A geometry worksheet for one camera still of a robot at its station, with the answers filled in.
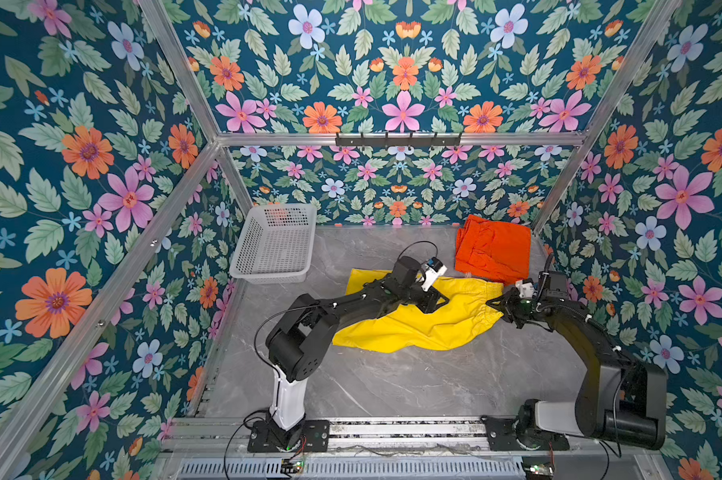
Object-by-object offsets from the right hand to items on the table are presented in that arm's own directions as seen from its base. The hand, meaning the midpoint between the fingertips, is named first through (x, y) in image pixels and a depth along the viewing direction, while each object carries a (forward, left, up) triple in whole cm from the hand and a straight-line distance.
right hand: (489, 300), depth 87 cm
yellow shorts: (-1, +6, -5) cm, 8 cm away
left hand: (0, +12, +4) cm, 13 cm away
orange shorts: (+28, -12, -10) cm, 32 cm away
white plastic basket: (+32, +73, -9) cm, 80 cm away
